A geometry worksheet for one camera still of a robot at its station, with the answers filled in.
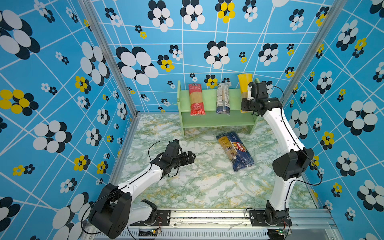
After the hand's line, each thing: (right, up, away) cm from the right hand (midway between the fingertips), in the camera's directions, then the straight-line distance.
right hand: (247, 102), depth 85 cm
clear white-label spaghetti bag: (-14, +2, +1) cm, 14 cm away
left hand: (-33, -32, 0) cm, 46 cm away
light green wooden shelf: (-3, -9, +14) cm, 17 cm away
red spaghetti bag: (-29, -2, -3) cm, 30 cm away
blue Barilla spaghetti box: (0, -34, +5) cm, 35 cm away
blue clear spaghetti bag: (-9, -27, +13) cm, 31 cm away
